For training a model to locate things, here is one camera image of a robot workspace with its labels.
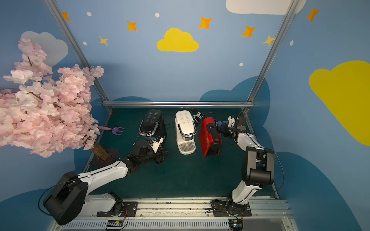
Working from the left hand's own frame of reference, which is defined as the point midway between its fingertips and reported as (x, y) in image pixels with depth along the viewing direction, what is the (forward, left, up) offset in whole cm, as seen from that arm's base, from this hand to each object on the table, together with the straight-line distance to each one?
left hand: (167, 149), depth 85 cm
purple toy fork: (+21, +43, -11) cm, 49 cm away
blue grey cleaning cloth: (+15, -32, +7) cm, 37 cm away
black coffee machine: (+9, +8, +12) cm, 17 cm away
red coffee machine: (+5, -26, +5) cm, 27 cm away
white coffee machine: (+7, -11, +11) cm, 17 cm away
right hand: (+17, -34, 0) cm, 38 cm away
